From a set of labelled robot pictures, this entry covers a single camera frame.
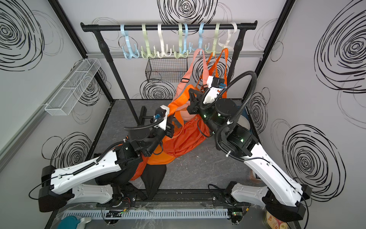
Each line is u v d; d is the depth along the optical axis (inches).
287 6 28.4
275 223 25.4
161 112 19.2
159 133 20.6
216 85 16.7
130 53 23.3
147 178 31.0
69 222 24.4
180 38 22.0
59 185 15.5
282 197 14.3
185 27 20.3
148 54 23.5
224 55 24.0
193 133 26.7
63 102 28.5
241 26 20.7
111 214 28.4
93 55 35.5
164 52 23.5
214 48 23.7
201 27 20.4
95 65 38.8
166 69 56.9
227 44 24.2
